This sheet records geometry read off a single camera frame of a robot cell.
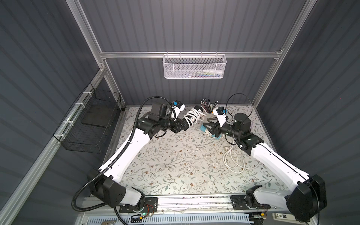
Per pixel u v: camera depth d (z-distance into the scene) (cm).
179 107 63
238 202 74
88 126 73
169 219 71
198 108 74
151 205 72
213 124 67
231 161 89
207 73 92
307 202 39
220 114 63
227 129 65
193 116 72
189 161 89
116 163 42
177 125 65
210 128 69
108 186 39
